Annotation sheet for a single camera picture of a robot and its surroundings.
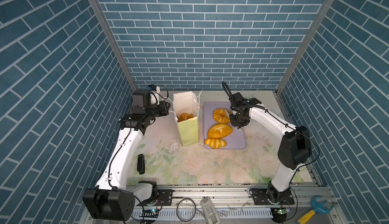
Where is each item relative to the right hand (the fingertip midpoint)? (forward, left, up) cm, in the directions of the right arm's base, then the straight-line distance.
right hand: (233, 121), depth 89 cm
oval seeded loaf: (-3, +8, -7) cm, 11 cm away
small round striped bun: (+4, +31, -3) cm, 31 cm away
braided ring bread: (+11, +6, -9) cm, 15 cm away
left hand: (-5, +34, +19) cm, 39 cm away
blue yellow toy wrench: (-39, -38, -10) cm, 55 cm away
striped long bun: (-11, +10, -8) cm, 17 cm away
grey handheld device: (-46, +11, -10) cm, 48 cm away
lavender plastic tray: (-6, -3, -12) cm, 14 cm away
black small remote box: (-27, +50, -7) cm, 57 cm away
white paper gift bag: (+7, +29, +7) cm, 30 cm away
